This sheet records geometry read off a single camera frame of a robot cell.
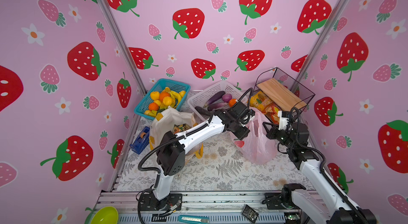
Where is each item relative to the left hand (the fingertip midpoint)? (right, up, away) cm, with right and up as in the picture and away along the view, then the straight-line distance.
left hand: (244, 130), depth 81 cm
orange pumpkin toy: (-3, +16, +27) cm, 32 cm away
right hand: (+9, +4, -2) cm, 10 cm away
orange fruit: (-51, +21, +26) cm, 61 cm away
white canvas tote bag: (-43, +4, +5) cm, 44 cm away
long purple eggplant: (-15, +19, +33) cm, 41 cm away
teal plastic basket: (-61, +14, +20) cm, 66 cm away
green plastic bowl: (-65, -37, -10) cm, 76 cm away
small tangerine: (-57, +12, +24) cm, 63 cm away
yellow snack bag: (+16, +16, +25) cm, 34 cm away
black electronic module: (0, -35, -12) cm, 37 cm away
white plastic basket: (-28, +15, +27) cm, 41 cm away
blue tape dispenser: (-57, -7, +8) cm, 58 cm away
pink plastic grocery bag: (+5, -7, -8) cm, 12 cm away
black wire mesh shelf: (+24, +22, +17) cm, 37 cm away
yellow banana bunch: (-41, +20, +30) cm, 55 cm away
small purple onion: (-6, +19, +31) cm, 37 cm away
